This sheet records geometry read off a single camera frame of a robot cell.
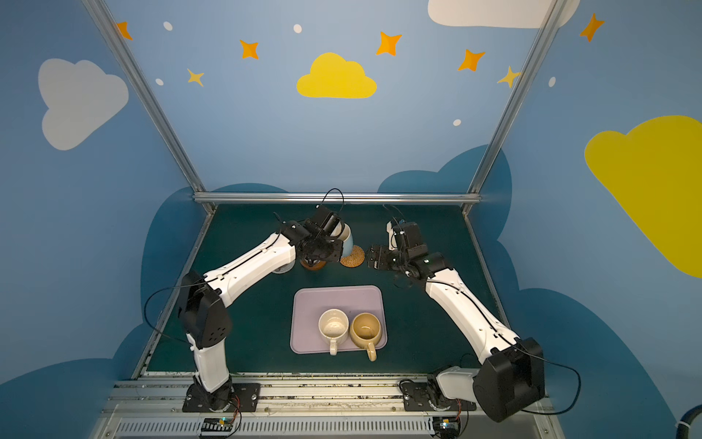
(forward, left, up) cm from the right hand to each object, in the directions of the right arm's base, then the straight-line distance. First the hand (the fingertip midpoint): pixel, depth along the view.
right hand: (380, 251), depth 82 cm
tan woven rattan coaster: (+11, +8, -20) cm, 24 cm away
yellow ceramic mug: (-17, +4, -20) cm, 26 cm away
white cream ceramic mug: (-16, +14, -18) cm, 28 cm away
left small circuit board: (-44, +43, -23) cm, 66 cm away
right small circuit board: (-41, -20, -24) cm, 51 cm away
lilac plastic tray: (-9, +23, -18) cm, 31 cm away
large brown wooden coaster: (+8, +23, -22) cm, 32 cm away
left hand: (+2, +13, -3) cm, 14 cm away
